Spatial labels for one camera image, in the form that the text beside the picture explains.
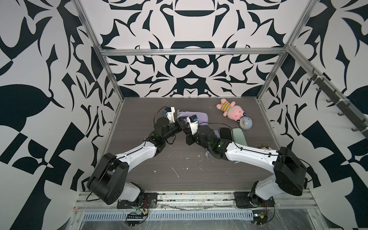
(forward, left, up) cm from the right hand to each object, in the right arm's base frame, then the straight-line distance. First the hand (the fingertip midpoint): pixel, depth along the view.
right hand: (182, 128), depth 79 cm
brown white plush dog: (-2, -54, -21) cm, 58 cm away
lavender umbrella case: (-18, -11, +7) cm, 22 cm away
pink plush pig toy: (+21, -37, -13) cm, 45 cm away
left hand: (+5, -4, +4) cm, 8 cm away
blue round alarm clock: (+12, -42, -13) cm, 45 cm away
